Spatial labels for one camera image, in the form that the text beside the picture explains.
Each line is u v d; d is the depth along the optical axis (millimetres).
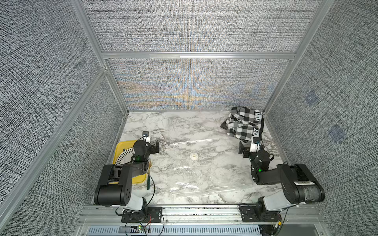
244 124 1064
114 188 444
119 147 987
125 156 914
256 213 721
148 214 728
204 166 903
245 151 817
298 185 451
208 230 701
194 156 933
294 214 737
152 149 850
